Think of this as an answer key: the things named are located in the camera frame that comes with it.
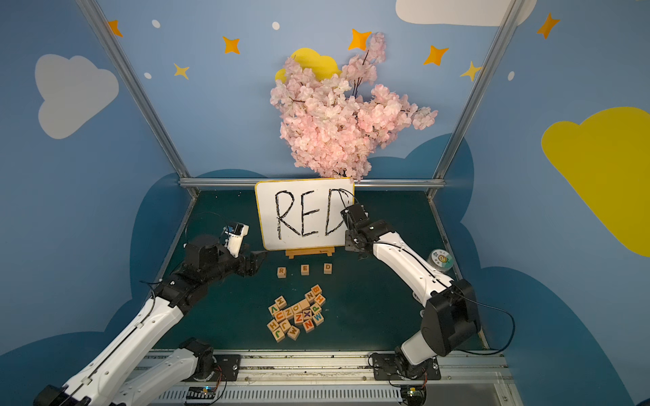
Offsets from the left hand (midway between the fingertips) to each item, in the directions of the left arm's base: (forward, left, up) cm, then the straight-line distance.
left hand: (257, 245), depth 76 cm
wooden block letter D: (+3, -22, -19) cm, 29 cm away
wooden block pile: (-15, -9, -19) cm, 26 cm away
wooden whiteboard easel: (+8, -8, -18) cm, 21 cm away
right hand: (+8, -34, -6) cm, 35 cm away
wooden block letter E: (+2, -13, -20) cm, 24 cm away
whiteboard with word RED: (+17, -13, -4) cm, 22 cm away
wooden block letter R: (+1, -5, -20) cm, 20 cm away
